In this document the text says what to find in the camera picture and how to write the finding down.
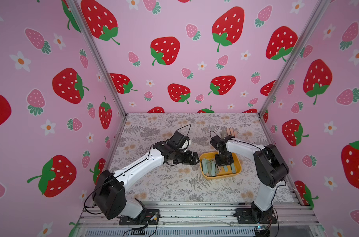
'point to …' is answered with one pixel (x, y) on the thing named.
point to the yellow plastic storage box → (209, 170)
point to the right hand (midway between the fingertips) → (228, 163)
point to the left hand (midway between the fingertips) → (194, 160)
